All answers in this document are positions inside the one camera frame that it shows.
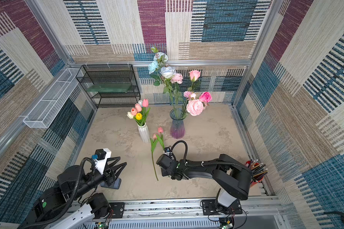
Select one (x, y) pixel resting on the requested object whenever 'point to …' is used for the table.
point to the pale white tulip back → (140, 102)
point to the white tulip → (129, 115)
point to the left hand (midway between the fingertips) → (123, 161)
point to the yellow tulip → (138, 116)
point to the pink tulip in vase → (138, 107)
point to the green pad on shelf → (117, 88)
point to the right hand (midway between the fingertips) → (168, 167)
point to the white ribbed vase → (144, 132)
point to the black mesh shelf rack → (110, 74)
